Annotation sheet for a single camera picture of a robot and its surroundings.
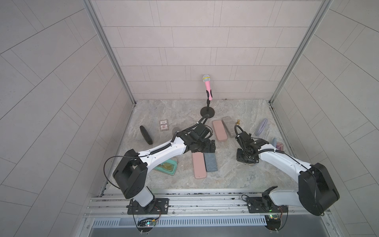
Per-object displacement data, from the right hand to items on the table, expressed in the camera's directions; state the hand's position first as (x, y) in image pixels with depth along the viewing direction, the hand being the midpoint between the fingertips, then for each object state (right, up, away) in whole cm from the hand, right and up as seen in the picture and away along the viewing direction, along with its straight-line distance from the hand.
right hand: (239, 158), depth 86 cm
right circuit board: (+11, -24, -18) cm, 32 cm away
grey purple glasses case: (+18, +17, +10) cm, 27 cm away
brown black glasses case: (-58, +13, +7) cm, 60 cm away
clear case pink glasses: (+25, +7, +3) cm, 26 cm away
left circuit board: (-47, -22, -21) cm, 56 cm away
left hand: (-16, +7, -5) cm, 19 cm away
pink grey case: (-9, +15, +13) cm, 22 cm away
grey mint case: (-17, -1, -4) cm, 17 cm away
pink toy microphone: (-19, +49, +8) cm, 53 cm away
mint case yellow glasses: (-41, -4, -4) cm, 41 cm away
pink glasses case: (-24, -3, -4) cm, 24 cm away
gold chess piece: (+4, +20, +16) cm, 26 cm away
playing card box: (-48, +18, +15) cm, 53 cm away
